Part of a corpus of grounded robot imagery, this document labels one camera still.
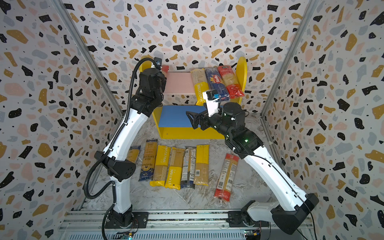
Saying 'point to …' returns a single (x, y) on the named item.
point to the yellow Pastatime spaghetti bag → (161, 165)
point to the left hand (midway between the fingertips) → (150, 70)
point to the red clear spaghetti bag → (227, 178)
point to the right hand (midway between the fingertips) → (193, 105)
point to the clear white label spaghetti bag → (188, 169)
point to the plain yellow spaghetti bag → (202, 168)
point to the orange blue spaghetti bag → (147, 171)
